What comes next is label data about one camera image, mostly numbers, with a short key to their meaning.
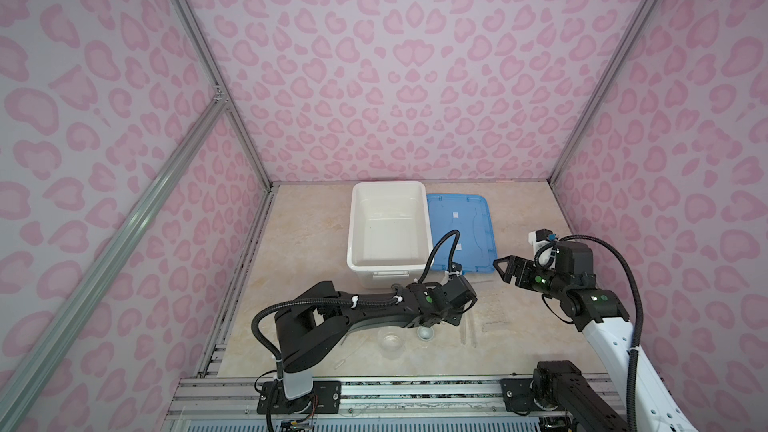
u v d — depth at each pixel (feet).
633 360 1.46
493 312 2.88
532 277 2.21
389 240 3.39
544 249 2.18
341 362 2.58
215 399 2.46
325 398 2.40
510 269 2.26
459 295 2.06
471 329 2.75
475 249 3.30
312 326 1.58
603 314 1.69
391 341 2.69
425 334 2.69
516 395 2.41
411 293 1.93
